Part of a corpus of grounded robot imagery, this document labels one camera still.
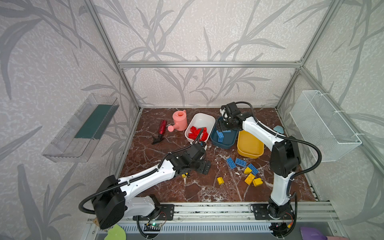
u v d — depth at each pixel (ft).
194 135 3.25
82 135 2.14
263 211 2.40
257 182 2.68
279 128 3.48
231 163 2.92
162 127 3.43
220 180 2.70
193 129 3.35
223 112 2.72
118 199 1.29
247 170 2.82
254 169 2.84
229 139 3.24
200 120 3.58
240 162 2.93
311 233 2.21
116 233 2.24
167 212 2.42
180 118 3.31
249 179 2.76
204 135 3.31
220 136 3.24
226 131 3.44
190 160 1.96
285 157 1.65
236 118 2.21
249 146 3.07
